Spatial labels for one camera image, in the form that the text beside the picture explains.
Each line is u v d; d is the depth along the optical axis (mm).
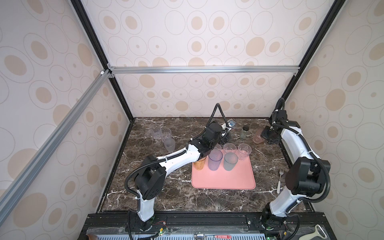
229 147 972
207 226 732
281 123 635
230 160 879
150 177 468
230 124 679
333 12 691
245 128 1000
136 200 522
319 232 705
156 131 1079
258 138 939
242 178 901
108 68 889
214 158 869
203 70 897
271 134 764
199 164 980
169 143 1025
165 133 1062
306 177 469
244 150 972
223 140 743
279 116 696
